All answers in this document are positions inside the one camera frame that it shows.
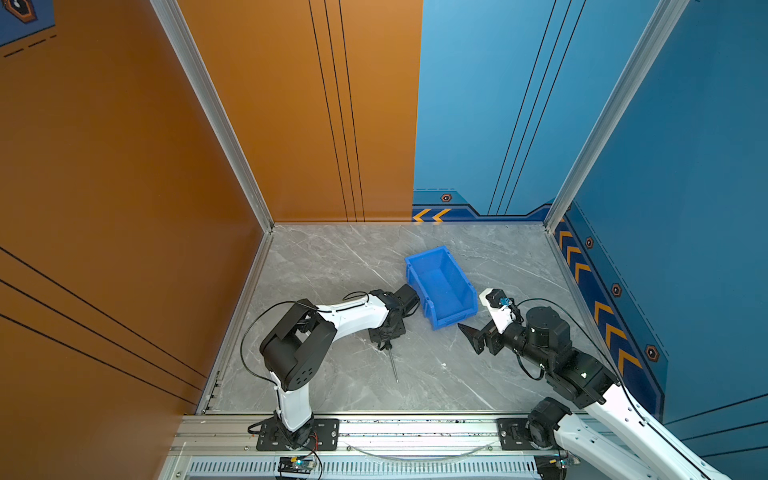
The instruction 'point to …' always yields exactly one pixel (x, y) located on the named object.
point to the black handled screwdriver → (392, 362)
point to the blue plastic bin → (441, 286)
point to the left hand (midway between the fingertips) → (394, 332)
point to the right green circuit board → (551, 467)
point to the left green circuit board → (296, 464)
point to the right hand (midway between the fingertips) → (471, 312)
